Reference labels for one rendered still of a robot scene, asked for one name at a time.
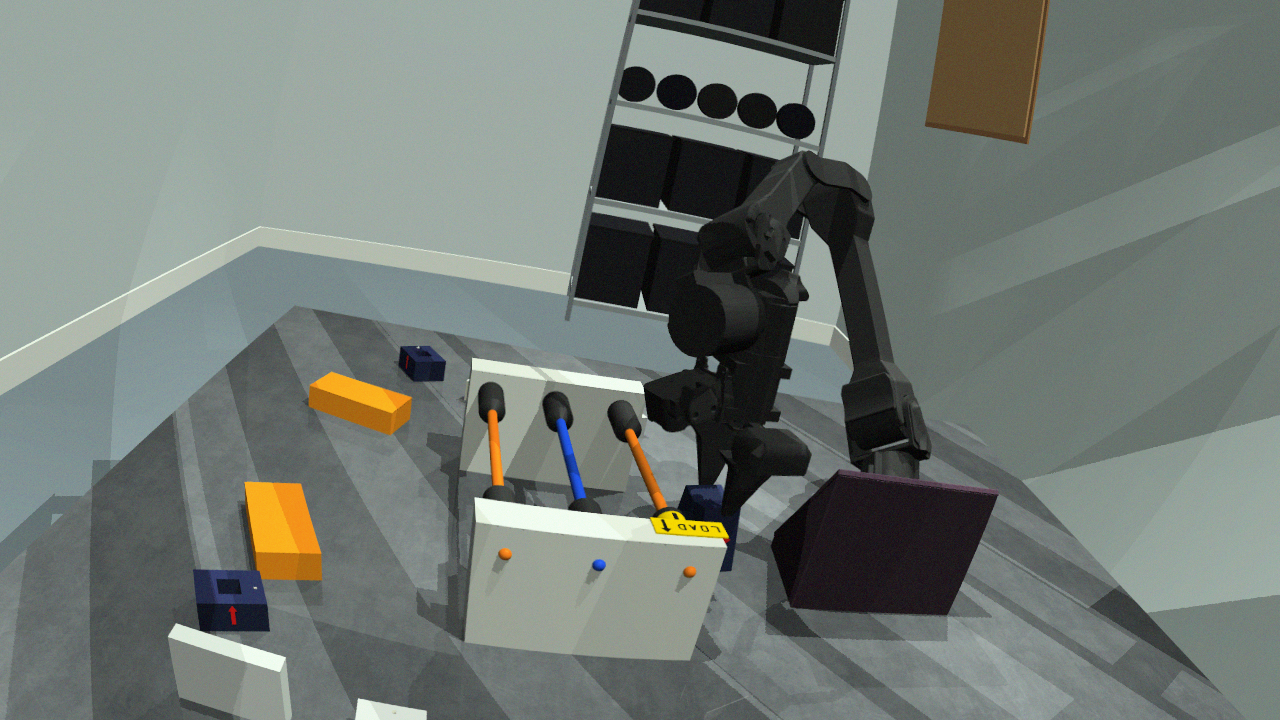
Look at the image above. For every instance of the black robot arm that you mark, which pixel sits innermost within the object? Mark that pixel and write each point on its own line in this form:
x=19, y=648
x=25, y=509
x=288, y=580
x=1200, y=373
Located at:
x=719, y=310

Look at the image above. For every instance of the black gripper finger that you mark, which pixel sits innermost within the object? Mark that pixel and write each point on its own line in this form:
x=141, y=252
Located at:
x=739, y=486
x=711, y=437

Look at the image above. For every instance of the orange rectangular block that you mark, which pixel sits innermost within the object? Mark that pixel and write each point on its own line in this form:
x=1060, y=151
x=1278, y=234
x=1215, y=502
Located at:
x=361, y=403
x=282, y=536

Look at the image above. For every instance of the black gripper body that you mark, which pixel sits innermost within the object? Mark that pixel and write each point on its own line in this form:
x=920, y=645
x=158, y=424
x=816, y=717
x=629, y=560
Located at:
x=757, y=450

